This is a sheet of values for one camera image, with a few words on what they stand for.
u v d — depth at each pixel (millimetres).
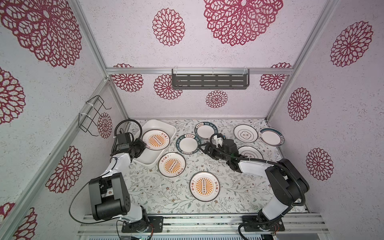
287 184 468
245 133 1117
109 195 463
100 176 448
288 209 547
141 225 684
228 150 718
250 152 1005
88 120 753
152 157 911
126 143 691
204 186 858
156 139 957
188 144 1030
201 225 758
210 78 950
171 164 947
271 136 1103
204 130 1142
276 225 729
